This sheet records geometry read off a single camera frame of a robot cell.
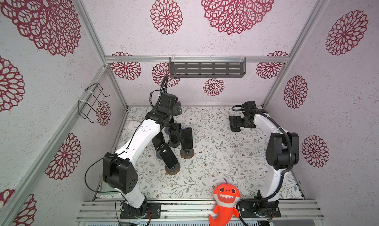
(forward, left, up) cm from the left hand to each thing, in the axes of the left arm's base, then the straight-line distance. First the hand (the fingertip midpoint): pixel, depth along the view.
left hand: (170, 106), depth 83 cm
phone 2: (0, 0, -29) cm, 29 cm away
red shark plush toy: (-43, -28, -17) cm, 54 cm away
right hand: (+3, -45, -17) cm, 48 cm away
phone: (-12, -9, -15) cm, 21 cm away
